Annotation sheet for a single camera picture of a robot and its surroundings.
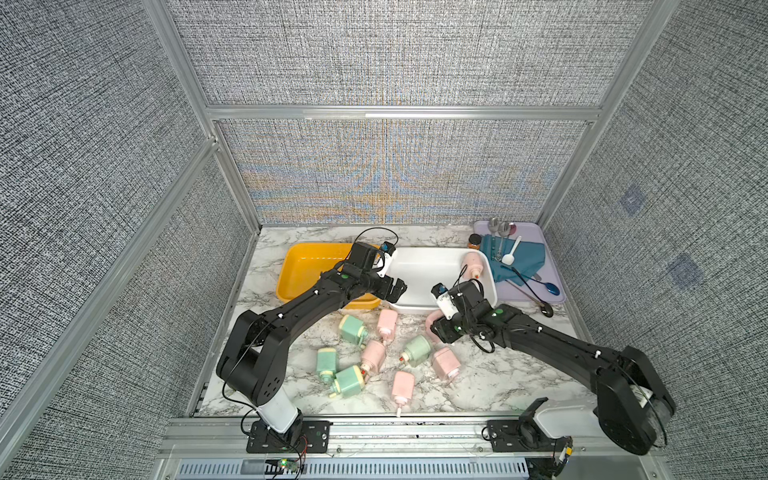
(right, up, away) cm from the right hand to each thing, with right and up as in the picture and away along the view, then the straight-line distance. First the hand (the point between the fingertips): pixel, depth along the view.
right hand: (438, 316), depth 86 cm
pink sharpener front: (-11, -15, -11) cm, 22 cm away
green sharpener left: (-31, -11, -7) cm, 34 cm away
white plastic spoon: (+29, +16, +23) cm, 40 cm away
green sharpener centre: (-7, -9, -4) cm, 12 cm away
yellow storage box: (-44, +15, +21) cm, 51 cm away
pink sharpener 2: (-2, 0, -1) cm, 2 cm away
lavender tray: (+43, +11, +21) cm, 49 cm away
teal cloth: (+38, +17, +24) cm, 48 cm away
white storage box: (-2, +12, +21) cm, 25 cm away
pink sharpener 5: (+1, -11, -6) cm, 13 cm away
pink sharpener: (+14, +14, +14) cm, 24 cm away
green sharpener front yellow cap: (-25, -14, -11) cm, 31 cm away
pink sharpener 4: (-19, -9, -6) cm, 22 cm away
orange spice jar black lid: (+16, +22, +18) cm, 32 cm away
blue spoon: (+41, +6, +16) cm, 45 cm away
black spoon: (+37, 0, +11) cm, 39 cm away
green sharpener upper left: (-24, -4, 0) cm, 25 cm away
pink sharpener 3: (-15, -2, 0) cm, 15 cm away
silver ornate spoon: (+27, +29, +31) cm, 51 cm away
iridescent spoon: (+32, +28, +31) cm, 53 cm away
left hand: (-12, +11, +1) cm, 16 cm away
